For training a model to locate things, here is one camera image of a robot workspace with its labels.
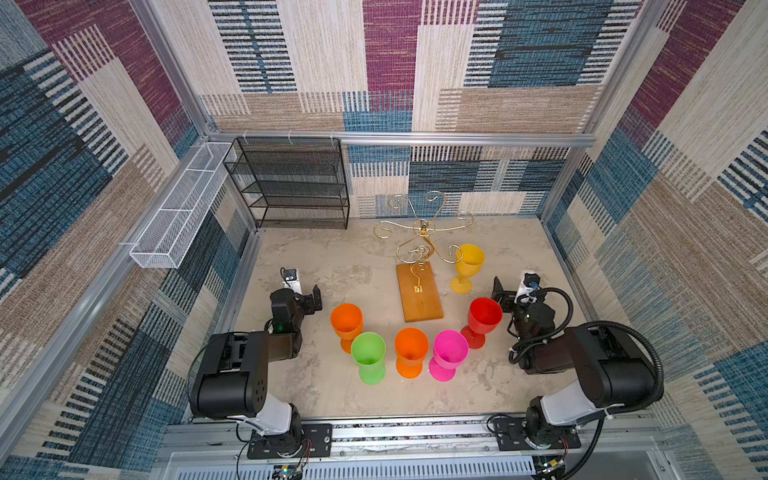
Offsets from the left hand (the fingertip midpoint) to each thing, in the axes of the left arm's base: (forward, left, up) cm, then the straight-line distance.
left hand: (300, 283), depth 93 cm
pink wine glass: (-23, -43, +2) cm, 48 cm away
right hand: (-2, -64, +3) cm, 64 cm away
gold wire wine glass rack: (0, -35, +14) cm, 37 cm away
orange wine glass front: (-15, -16, +4) cm, 22 cm away
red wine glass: (-14, -53, +3) cm, 55 cm away
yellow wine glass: (+1, -51, +8) cm, 51 cm away
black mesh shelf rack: (+38, +7, +8) cm, 40 cm away
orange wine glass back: (-22, -32, +4) cm, 40 cm away
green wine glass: (-22, -22, +1) cm, 31 cm away
